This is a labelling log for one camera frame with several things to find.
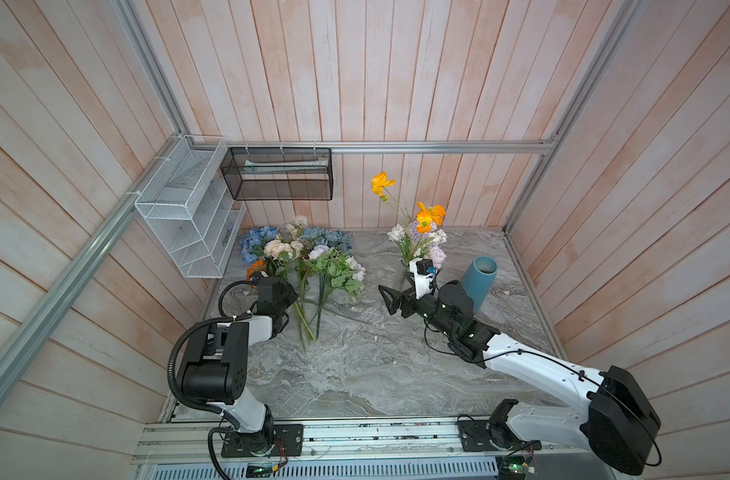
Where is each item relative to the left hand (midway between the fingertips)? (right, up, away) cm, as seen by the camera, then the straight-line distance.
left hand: (291, 291), depth 97 cm
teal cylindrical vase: (+58, +5, -12) cm, 59 cm away
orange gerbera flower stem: (-13, +8, +4) cm, 16 cm away
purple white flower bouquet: (+37, +15, -21) cm, 45 cm away
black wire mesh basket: (-6, +41, +8) cm, 43 cm away
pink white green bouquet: (+7, +6, +3) cm, 10 cm away
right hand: (+31, +5, -20) cm, 38 cm away
